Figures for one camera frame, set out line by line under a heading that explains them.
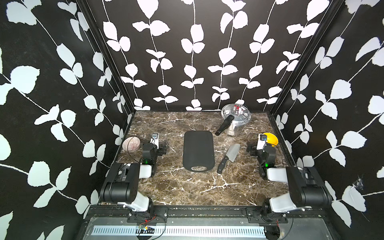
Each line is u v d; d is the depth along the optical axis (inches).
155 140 31.4
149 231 28.3
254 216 28.8
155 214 28.8
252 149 32.5
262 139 31.3
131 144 38.7
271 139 41.1
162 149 33.8
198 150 38.8
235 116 38.7
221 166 35.6
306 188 17.6
